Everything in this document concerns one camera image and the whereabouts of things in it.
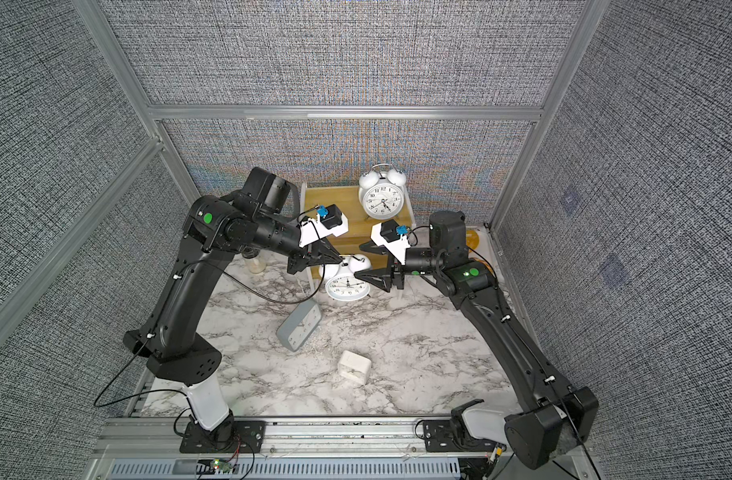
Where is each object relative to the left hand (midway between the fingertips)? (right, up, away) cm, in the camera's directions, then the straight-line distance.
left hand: (342, 252), depth 60 cm
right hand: (+4, 0, +3) cm, 5 cm away
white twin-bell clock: (-1, -6, +5) cm, 8 cm away
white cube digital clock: (+2, -30, +18) cm, 34 cm away
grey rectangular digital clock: (-14, -20, +25) cm, 35 cm away
